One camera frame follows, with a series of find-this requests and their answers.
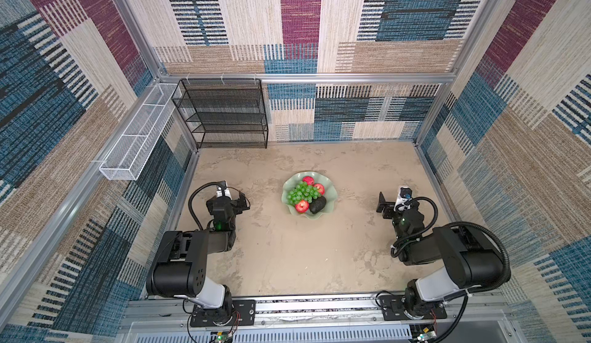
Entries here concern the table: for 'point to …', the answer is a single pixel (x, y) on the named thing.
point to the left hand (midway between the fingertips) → (227, 191)
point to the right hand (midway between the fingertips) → (393, 195)
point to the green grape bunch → (302, 192)
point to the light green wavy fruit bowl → (331, 193)
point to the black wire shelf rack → (223, 113)
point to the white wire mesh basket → (127, 158)
